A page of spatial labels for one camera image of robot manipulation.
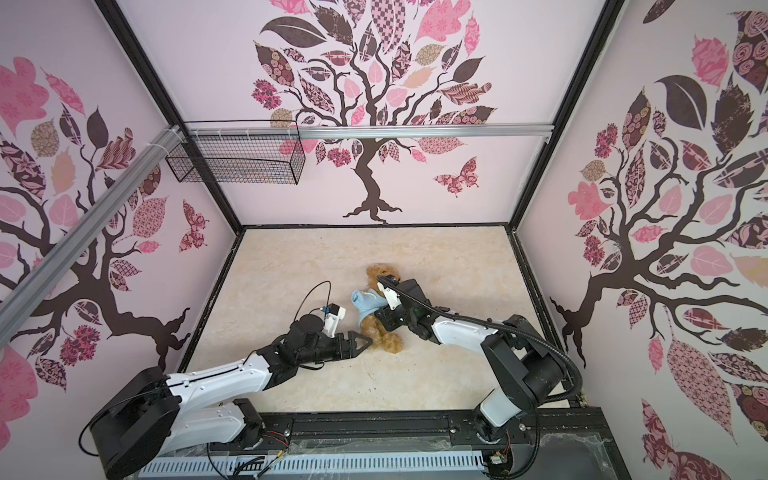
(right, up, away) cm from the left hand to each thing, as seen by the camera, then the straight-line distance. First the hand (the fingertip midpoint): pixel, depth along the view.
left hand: (365, 349), depth 80 cm
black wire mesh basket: (-42, +59, +15) cm, 74 cm away
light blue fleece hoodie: (0, +12, +6) cm, 13 cm away
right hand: (+4, +10, +9) cm, 14 cm away
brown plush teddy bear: (+1, +5, +2) cm, 6 cm away
